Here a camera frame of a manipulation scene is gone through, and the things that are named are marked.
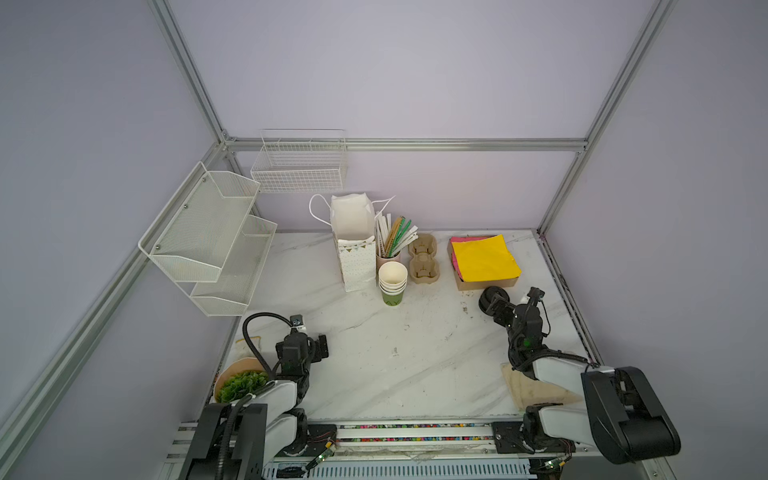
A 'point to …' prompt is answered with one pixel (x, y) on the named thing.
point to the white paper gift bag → (352, 218)
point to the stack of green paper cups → (392, 280)
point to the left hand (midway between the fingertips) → (304, 341)
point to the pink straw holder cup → (380, 260)
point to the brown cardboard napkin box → (479, 284)
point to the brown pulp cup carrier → (424, 264)
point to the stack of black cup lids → (492, 297)
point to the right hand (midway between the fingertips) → (506, 299)
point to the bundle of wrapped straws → (394, 235)
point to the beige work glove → (527, 391)
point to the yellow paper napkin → (486, 258)
